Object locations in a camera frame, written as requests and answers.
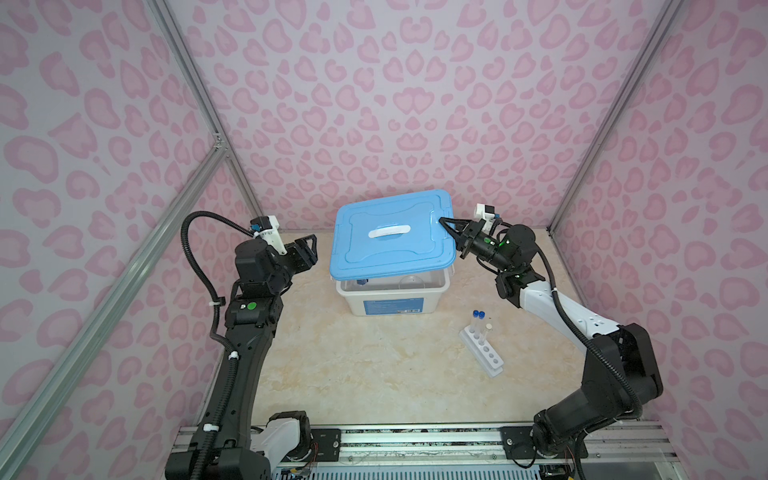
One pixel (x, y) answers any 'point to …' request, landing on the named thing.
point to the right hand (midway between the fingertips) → (442, 221)
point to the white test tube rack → (489, 361)
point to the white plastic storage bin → (408, 294)
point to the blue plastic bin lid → (391, 234)
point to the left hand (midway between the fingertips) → (306, 234)
